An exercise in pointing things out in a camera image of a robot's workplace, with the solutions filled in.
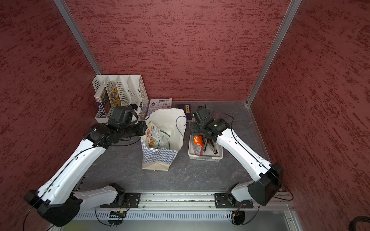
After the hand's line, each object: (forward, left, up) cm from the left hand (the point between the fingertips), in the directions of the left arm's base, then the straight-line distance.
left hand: (146, 130), depth 71 cm
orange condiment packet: (-6, -27, -5) cm, 28 cm away
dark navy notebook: (+40, -20, -27) cm, 52 cm away
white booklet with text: (+43, +3, -25) cm, 50 cm away
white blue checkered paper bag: (+12, -11, -9) cm, 19 cm away
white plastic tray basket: (+1, -35, -27) cm, 44 cm away
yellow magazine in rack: (+34, +32, -11) cm, 48 cm away
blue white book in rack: (+29, +38, -11) cm, 49 cm away
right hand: (+3, -25, -6) cm, 26 cm away
